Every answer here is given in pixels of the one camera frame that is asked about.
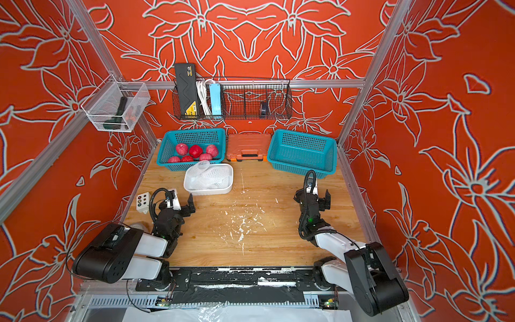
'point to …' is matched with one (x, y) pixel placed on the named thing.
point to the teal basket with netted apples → (297, 153)
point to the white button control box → (143, 201)
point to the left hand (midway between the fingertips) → (181, 195)
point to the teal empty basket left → (181, 149)
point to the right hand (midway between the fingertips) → (312, 188)
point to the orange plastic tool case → (248, 146)
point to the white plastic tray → (203, 192)
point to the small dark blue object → (263, 108)
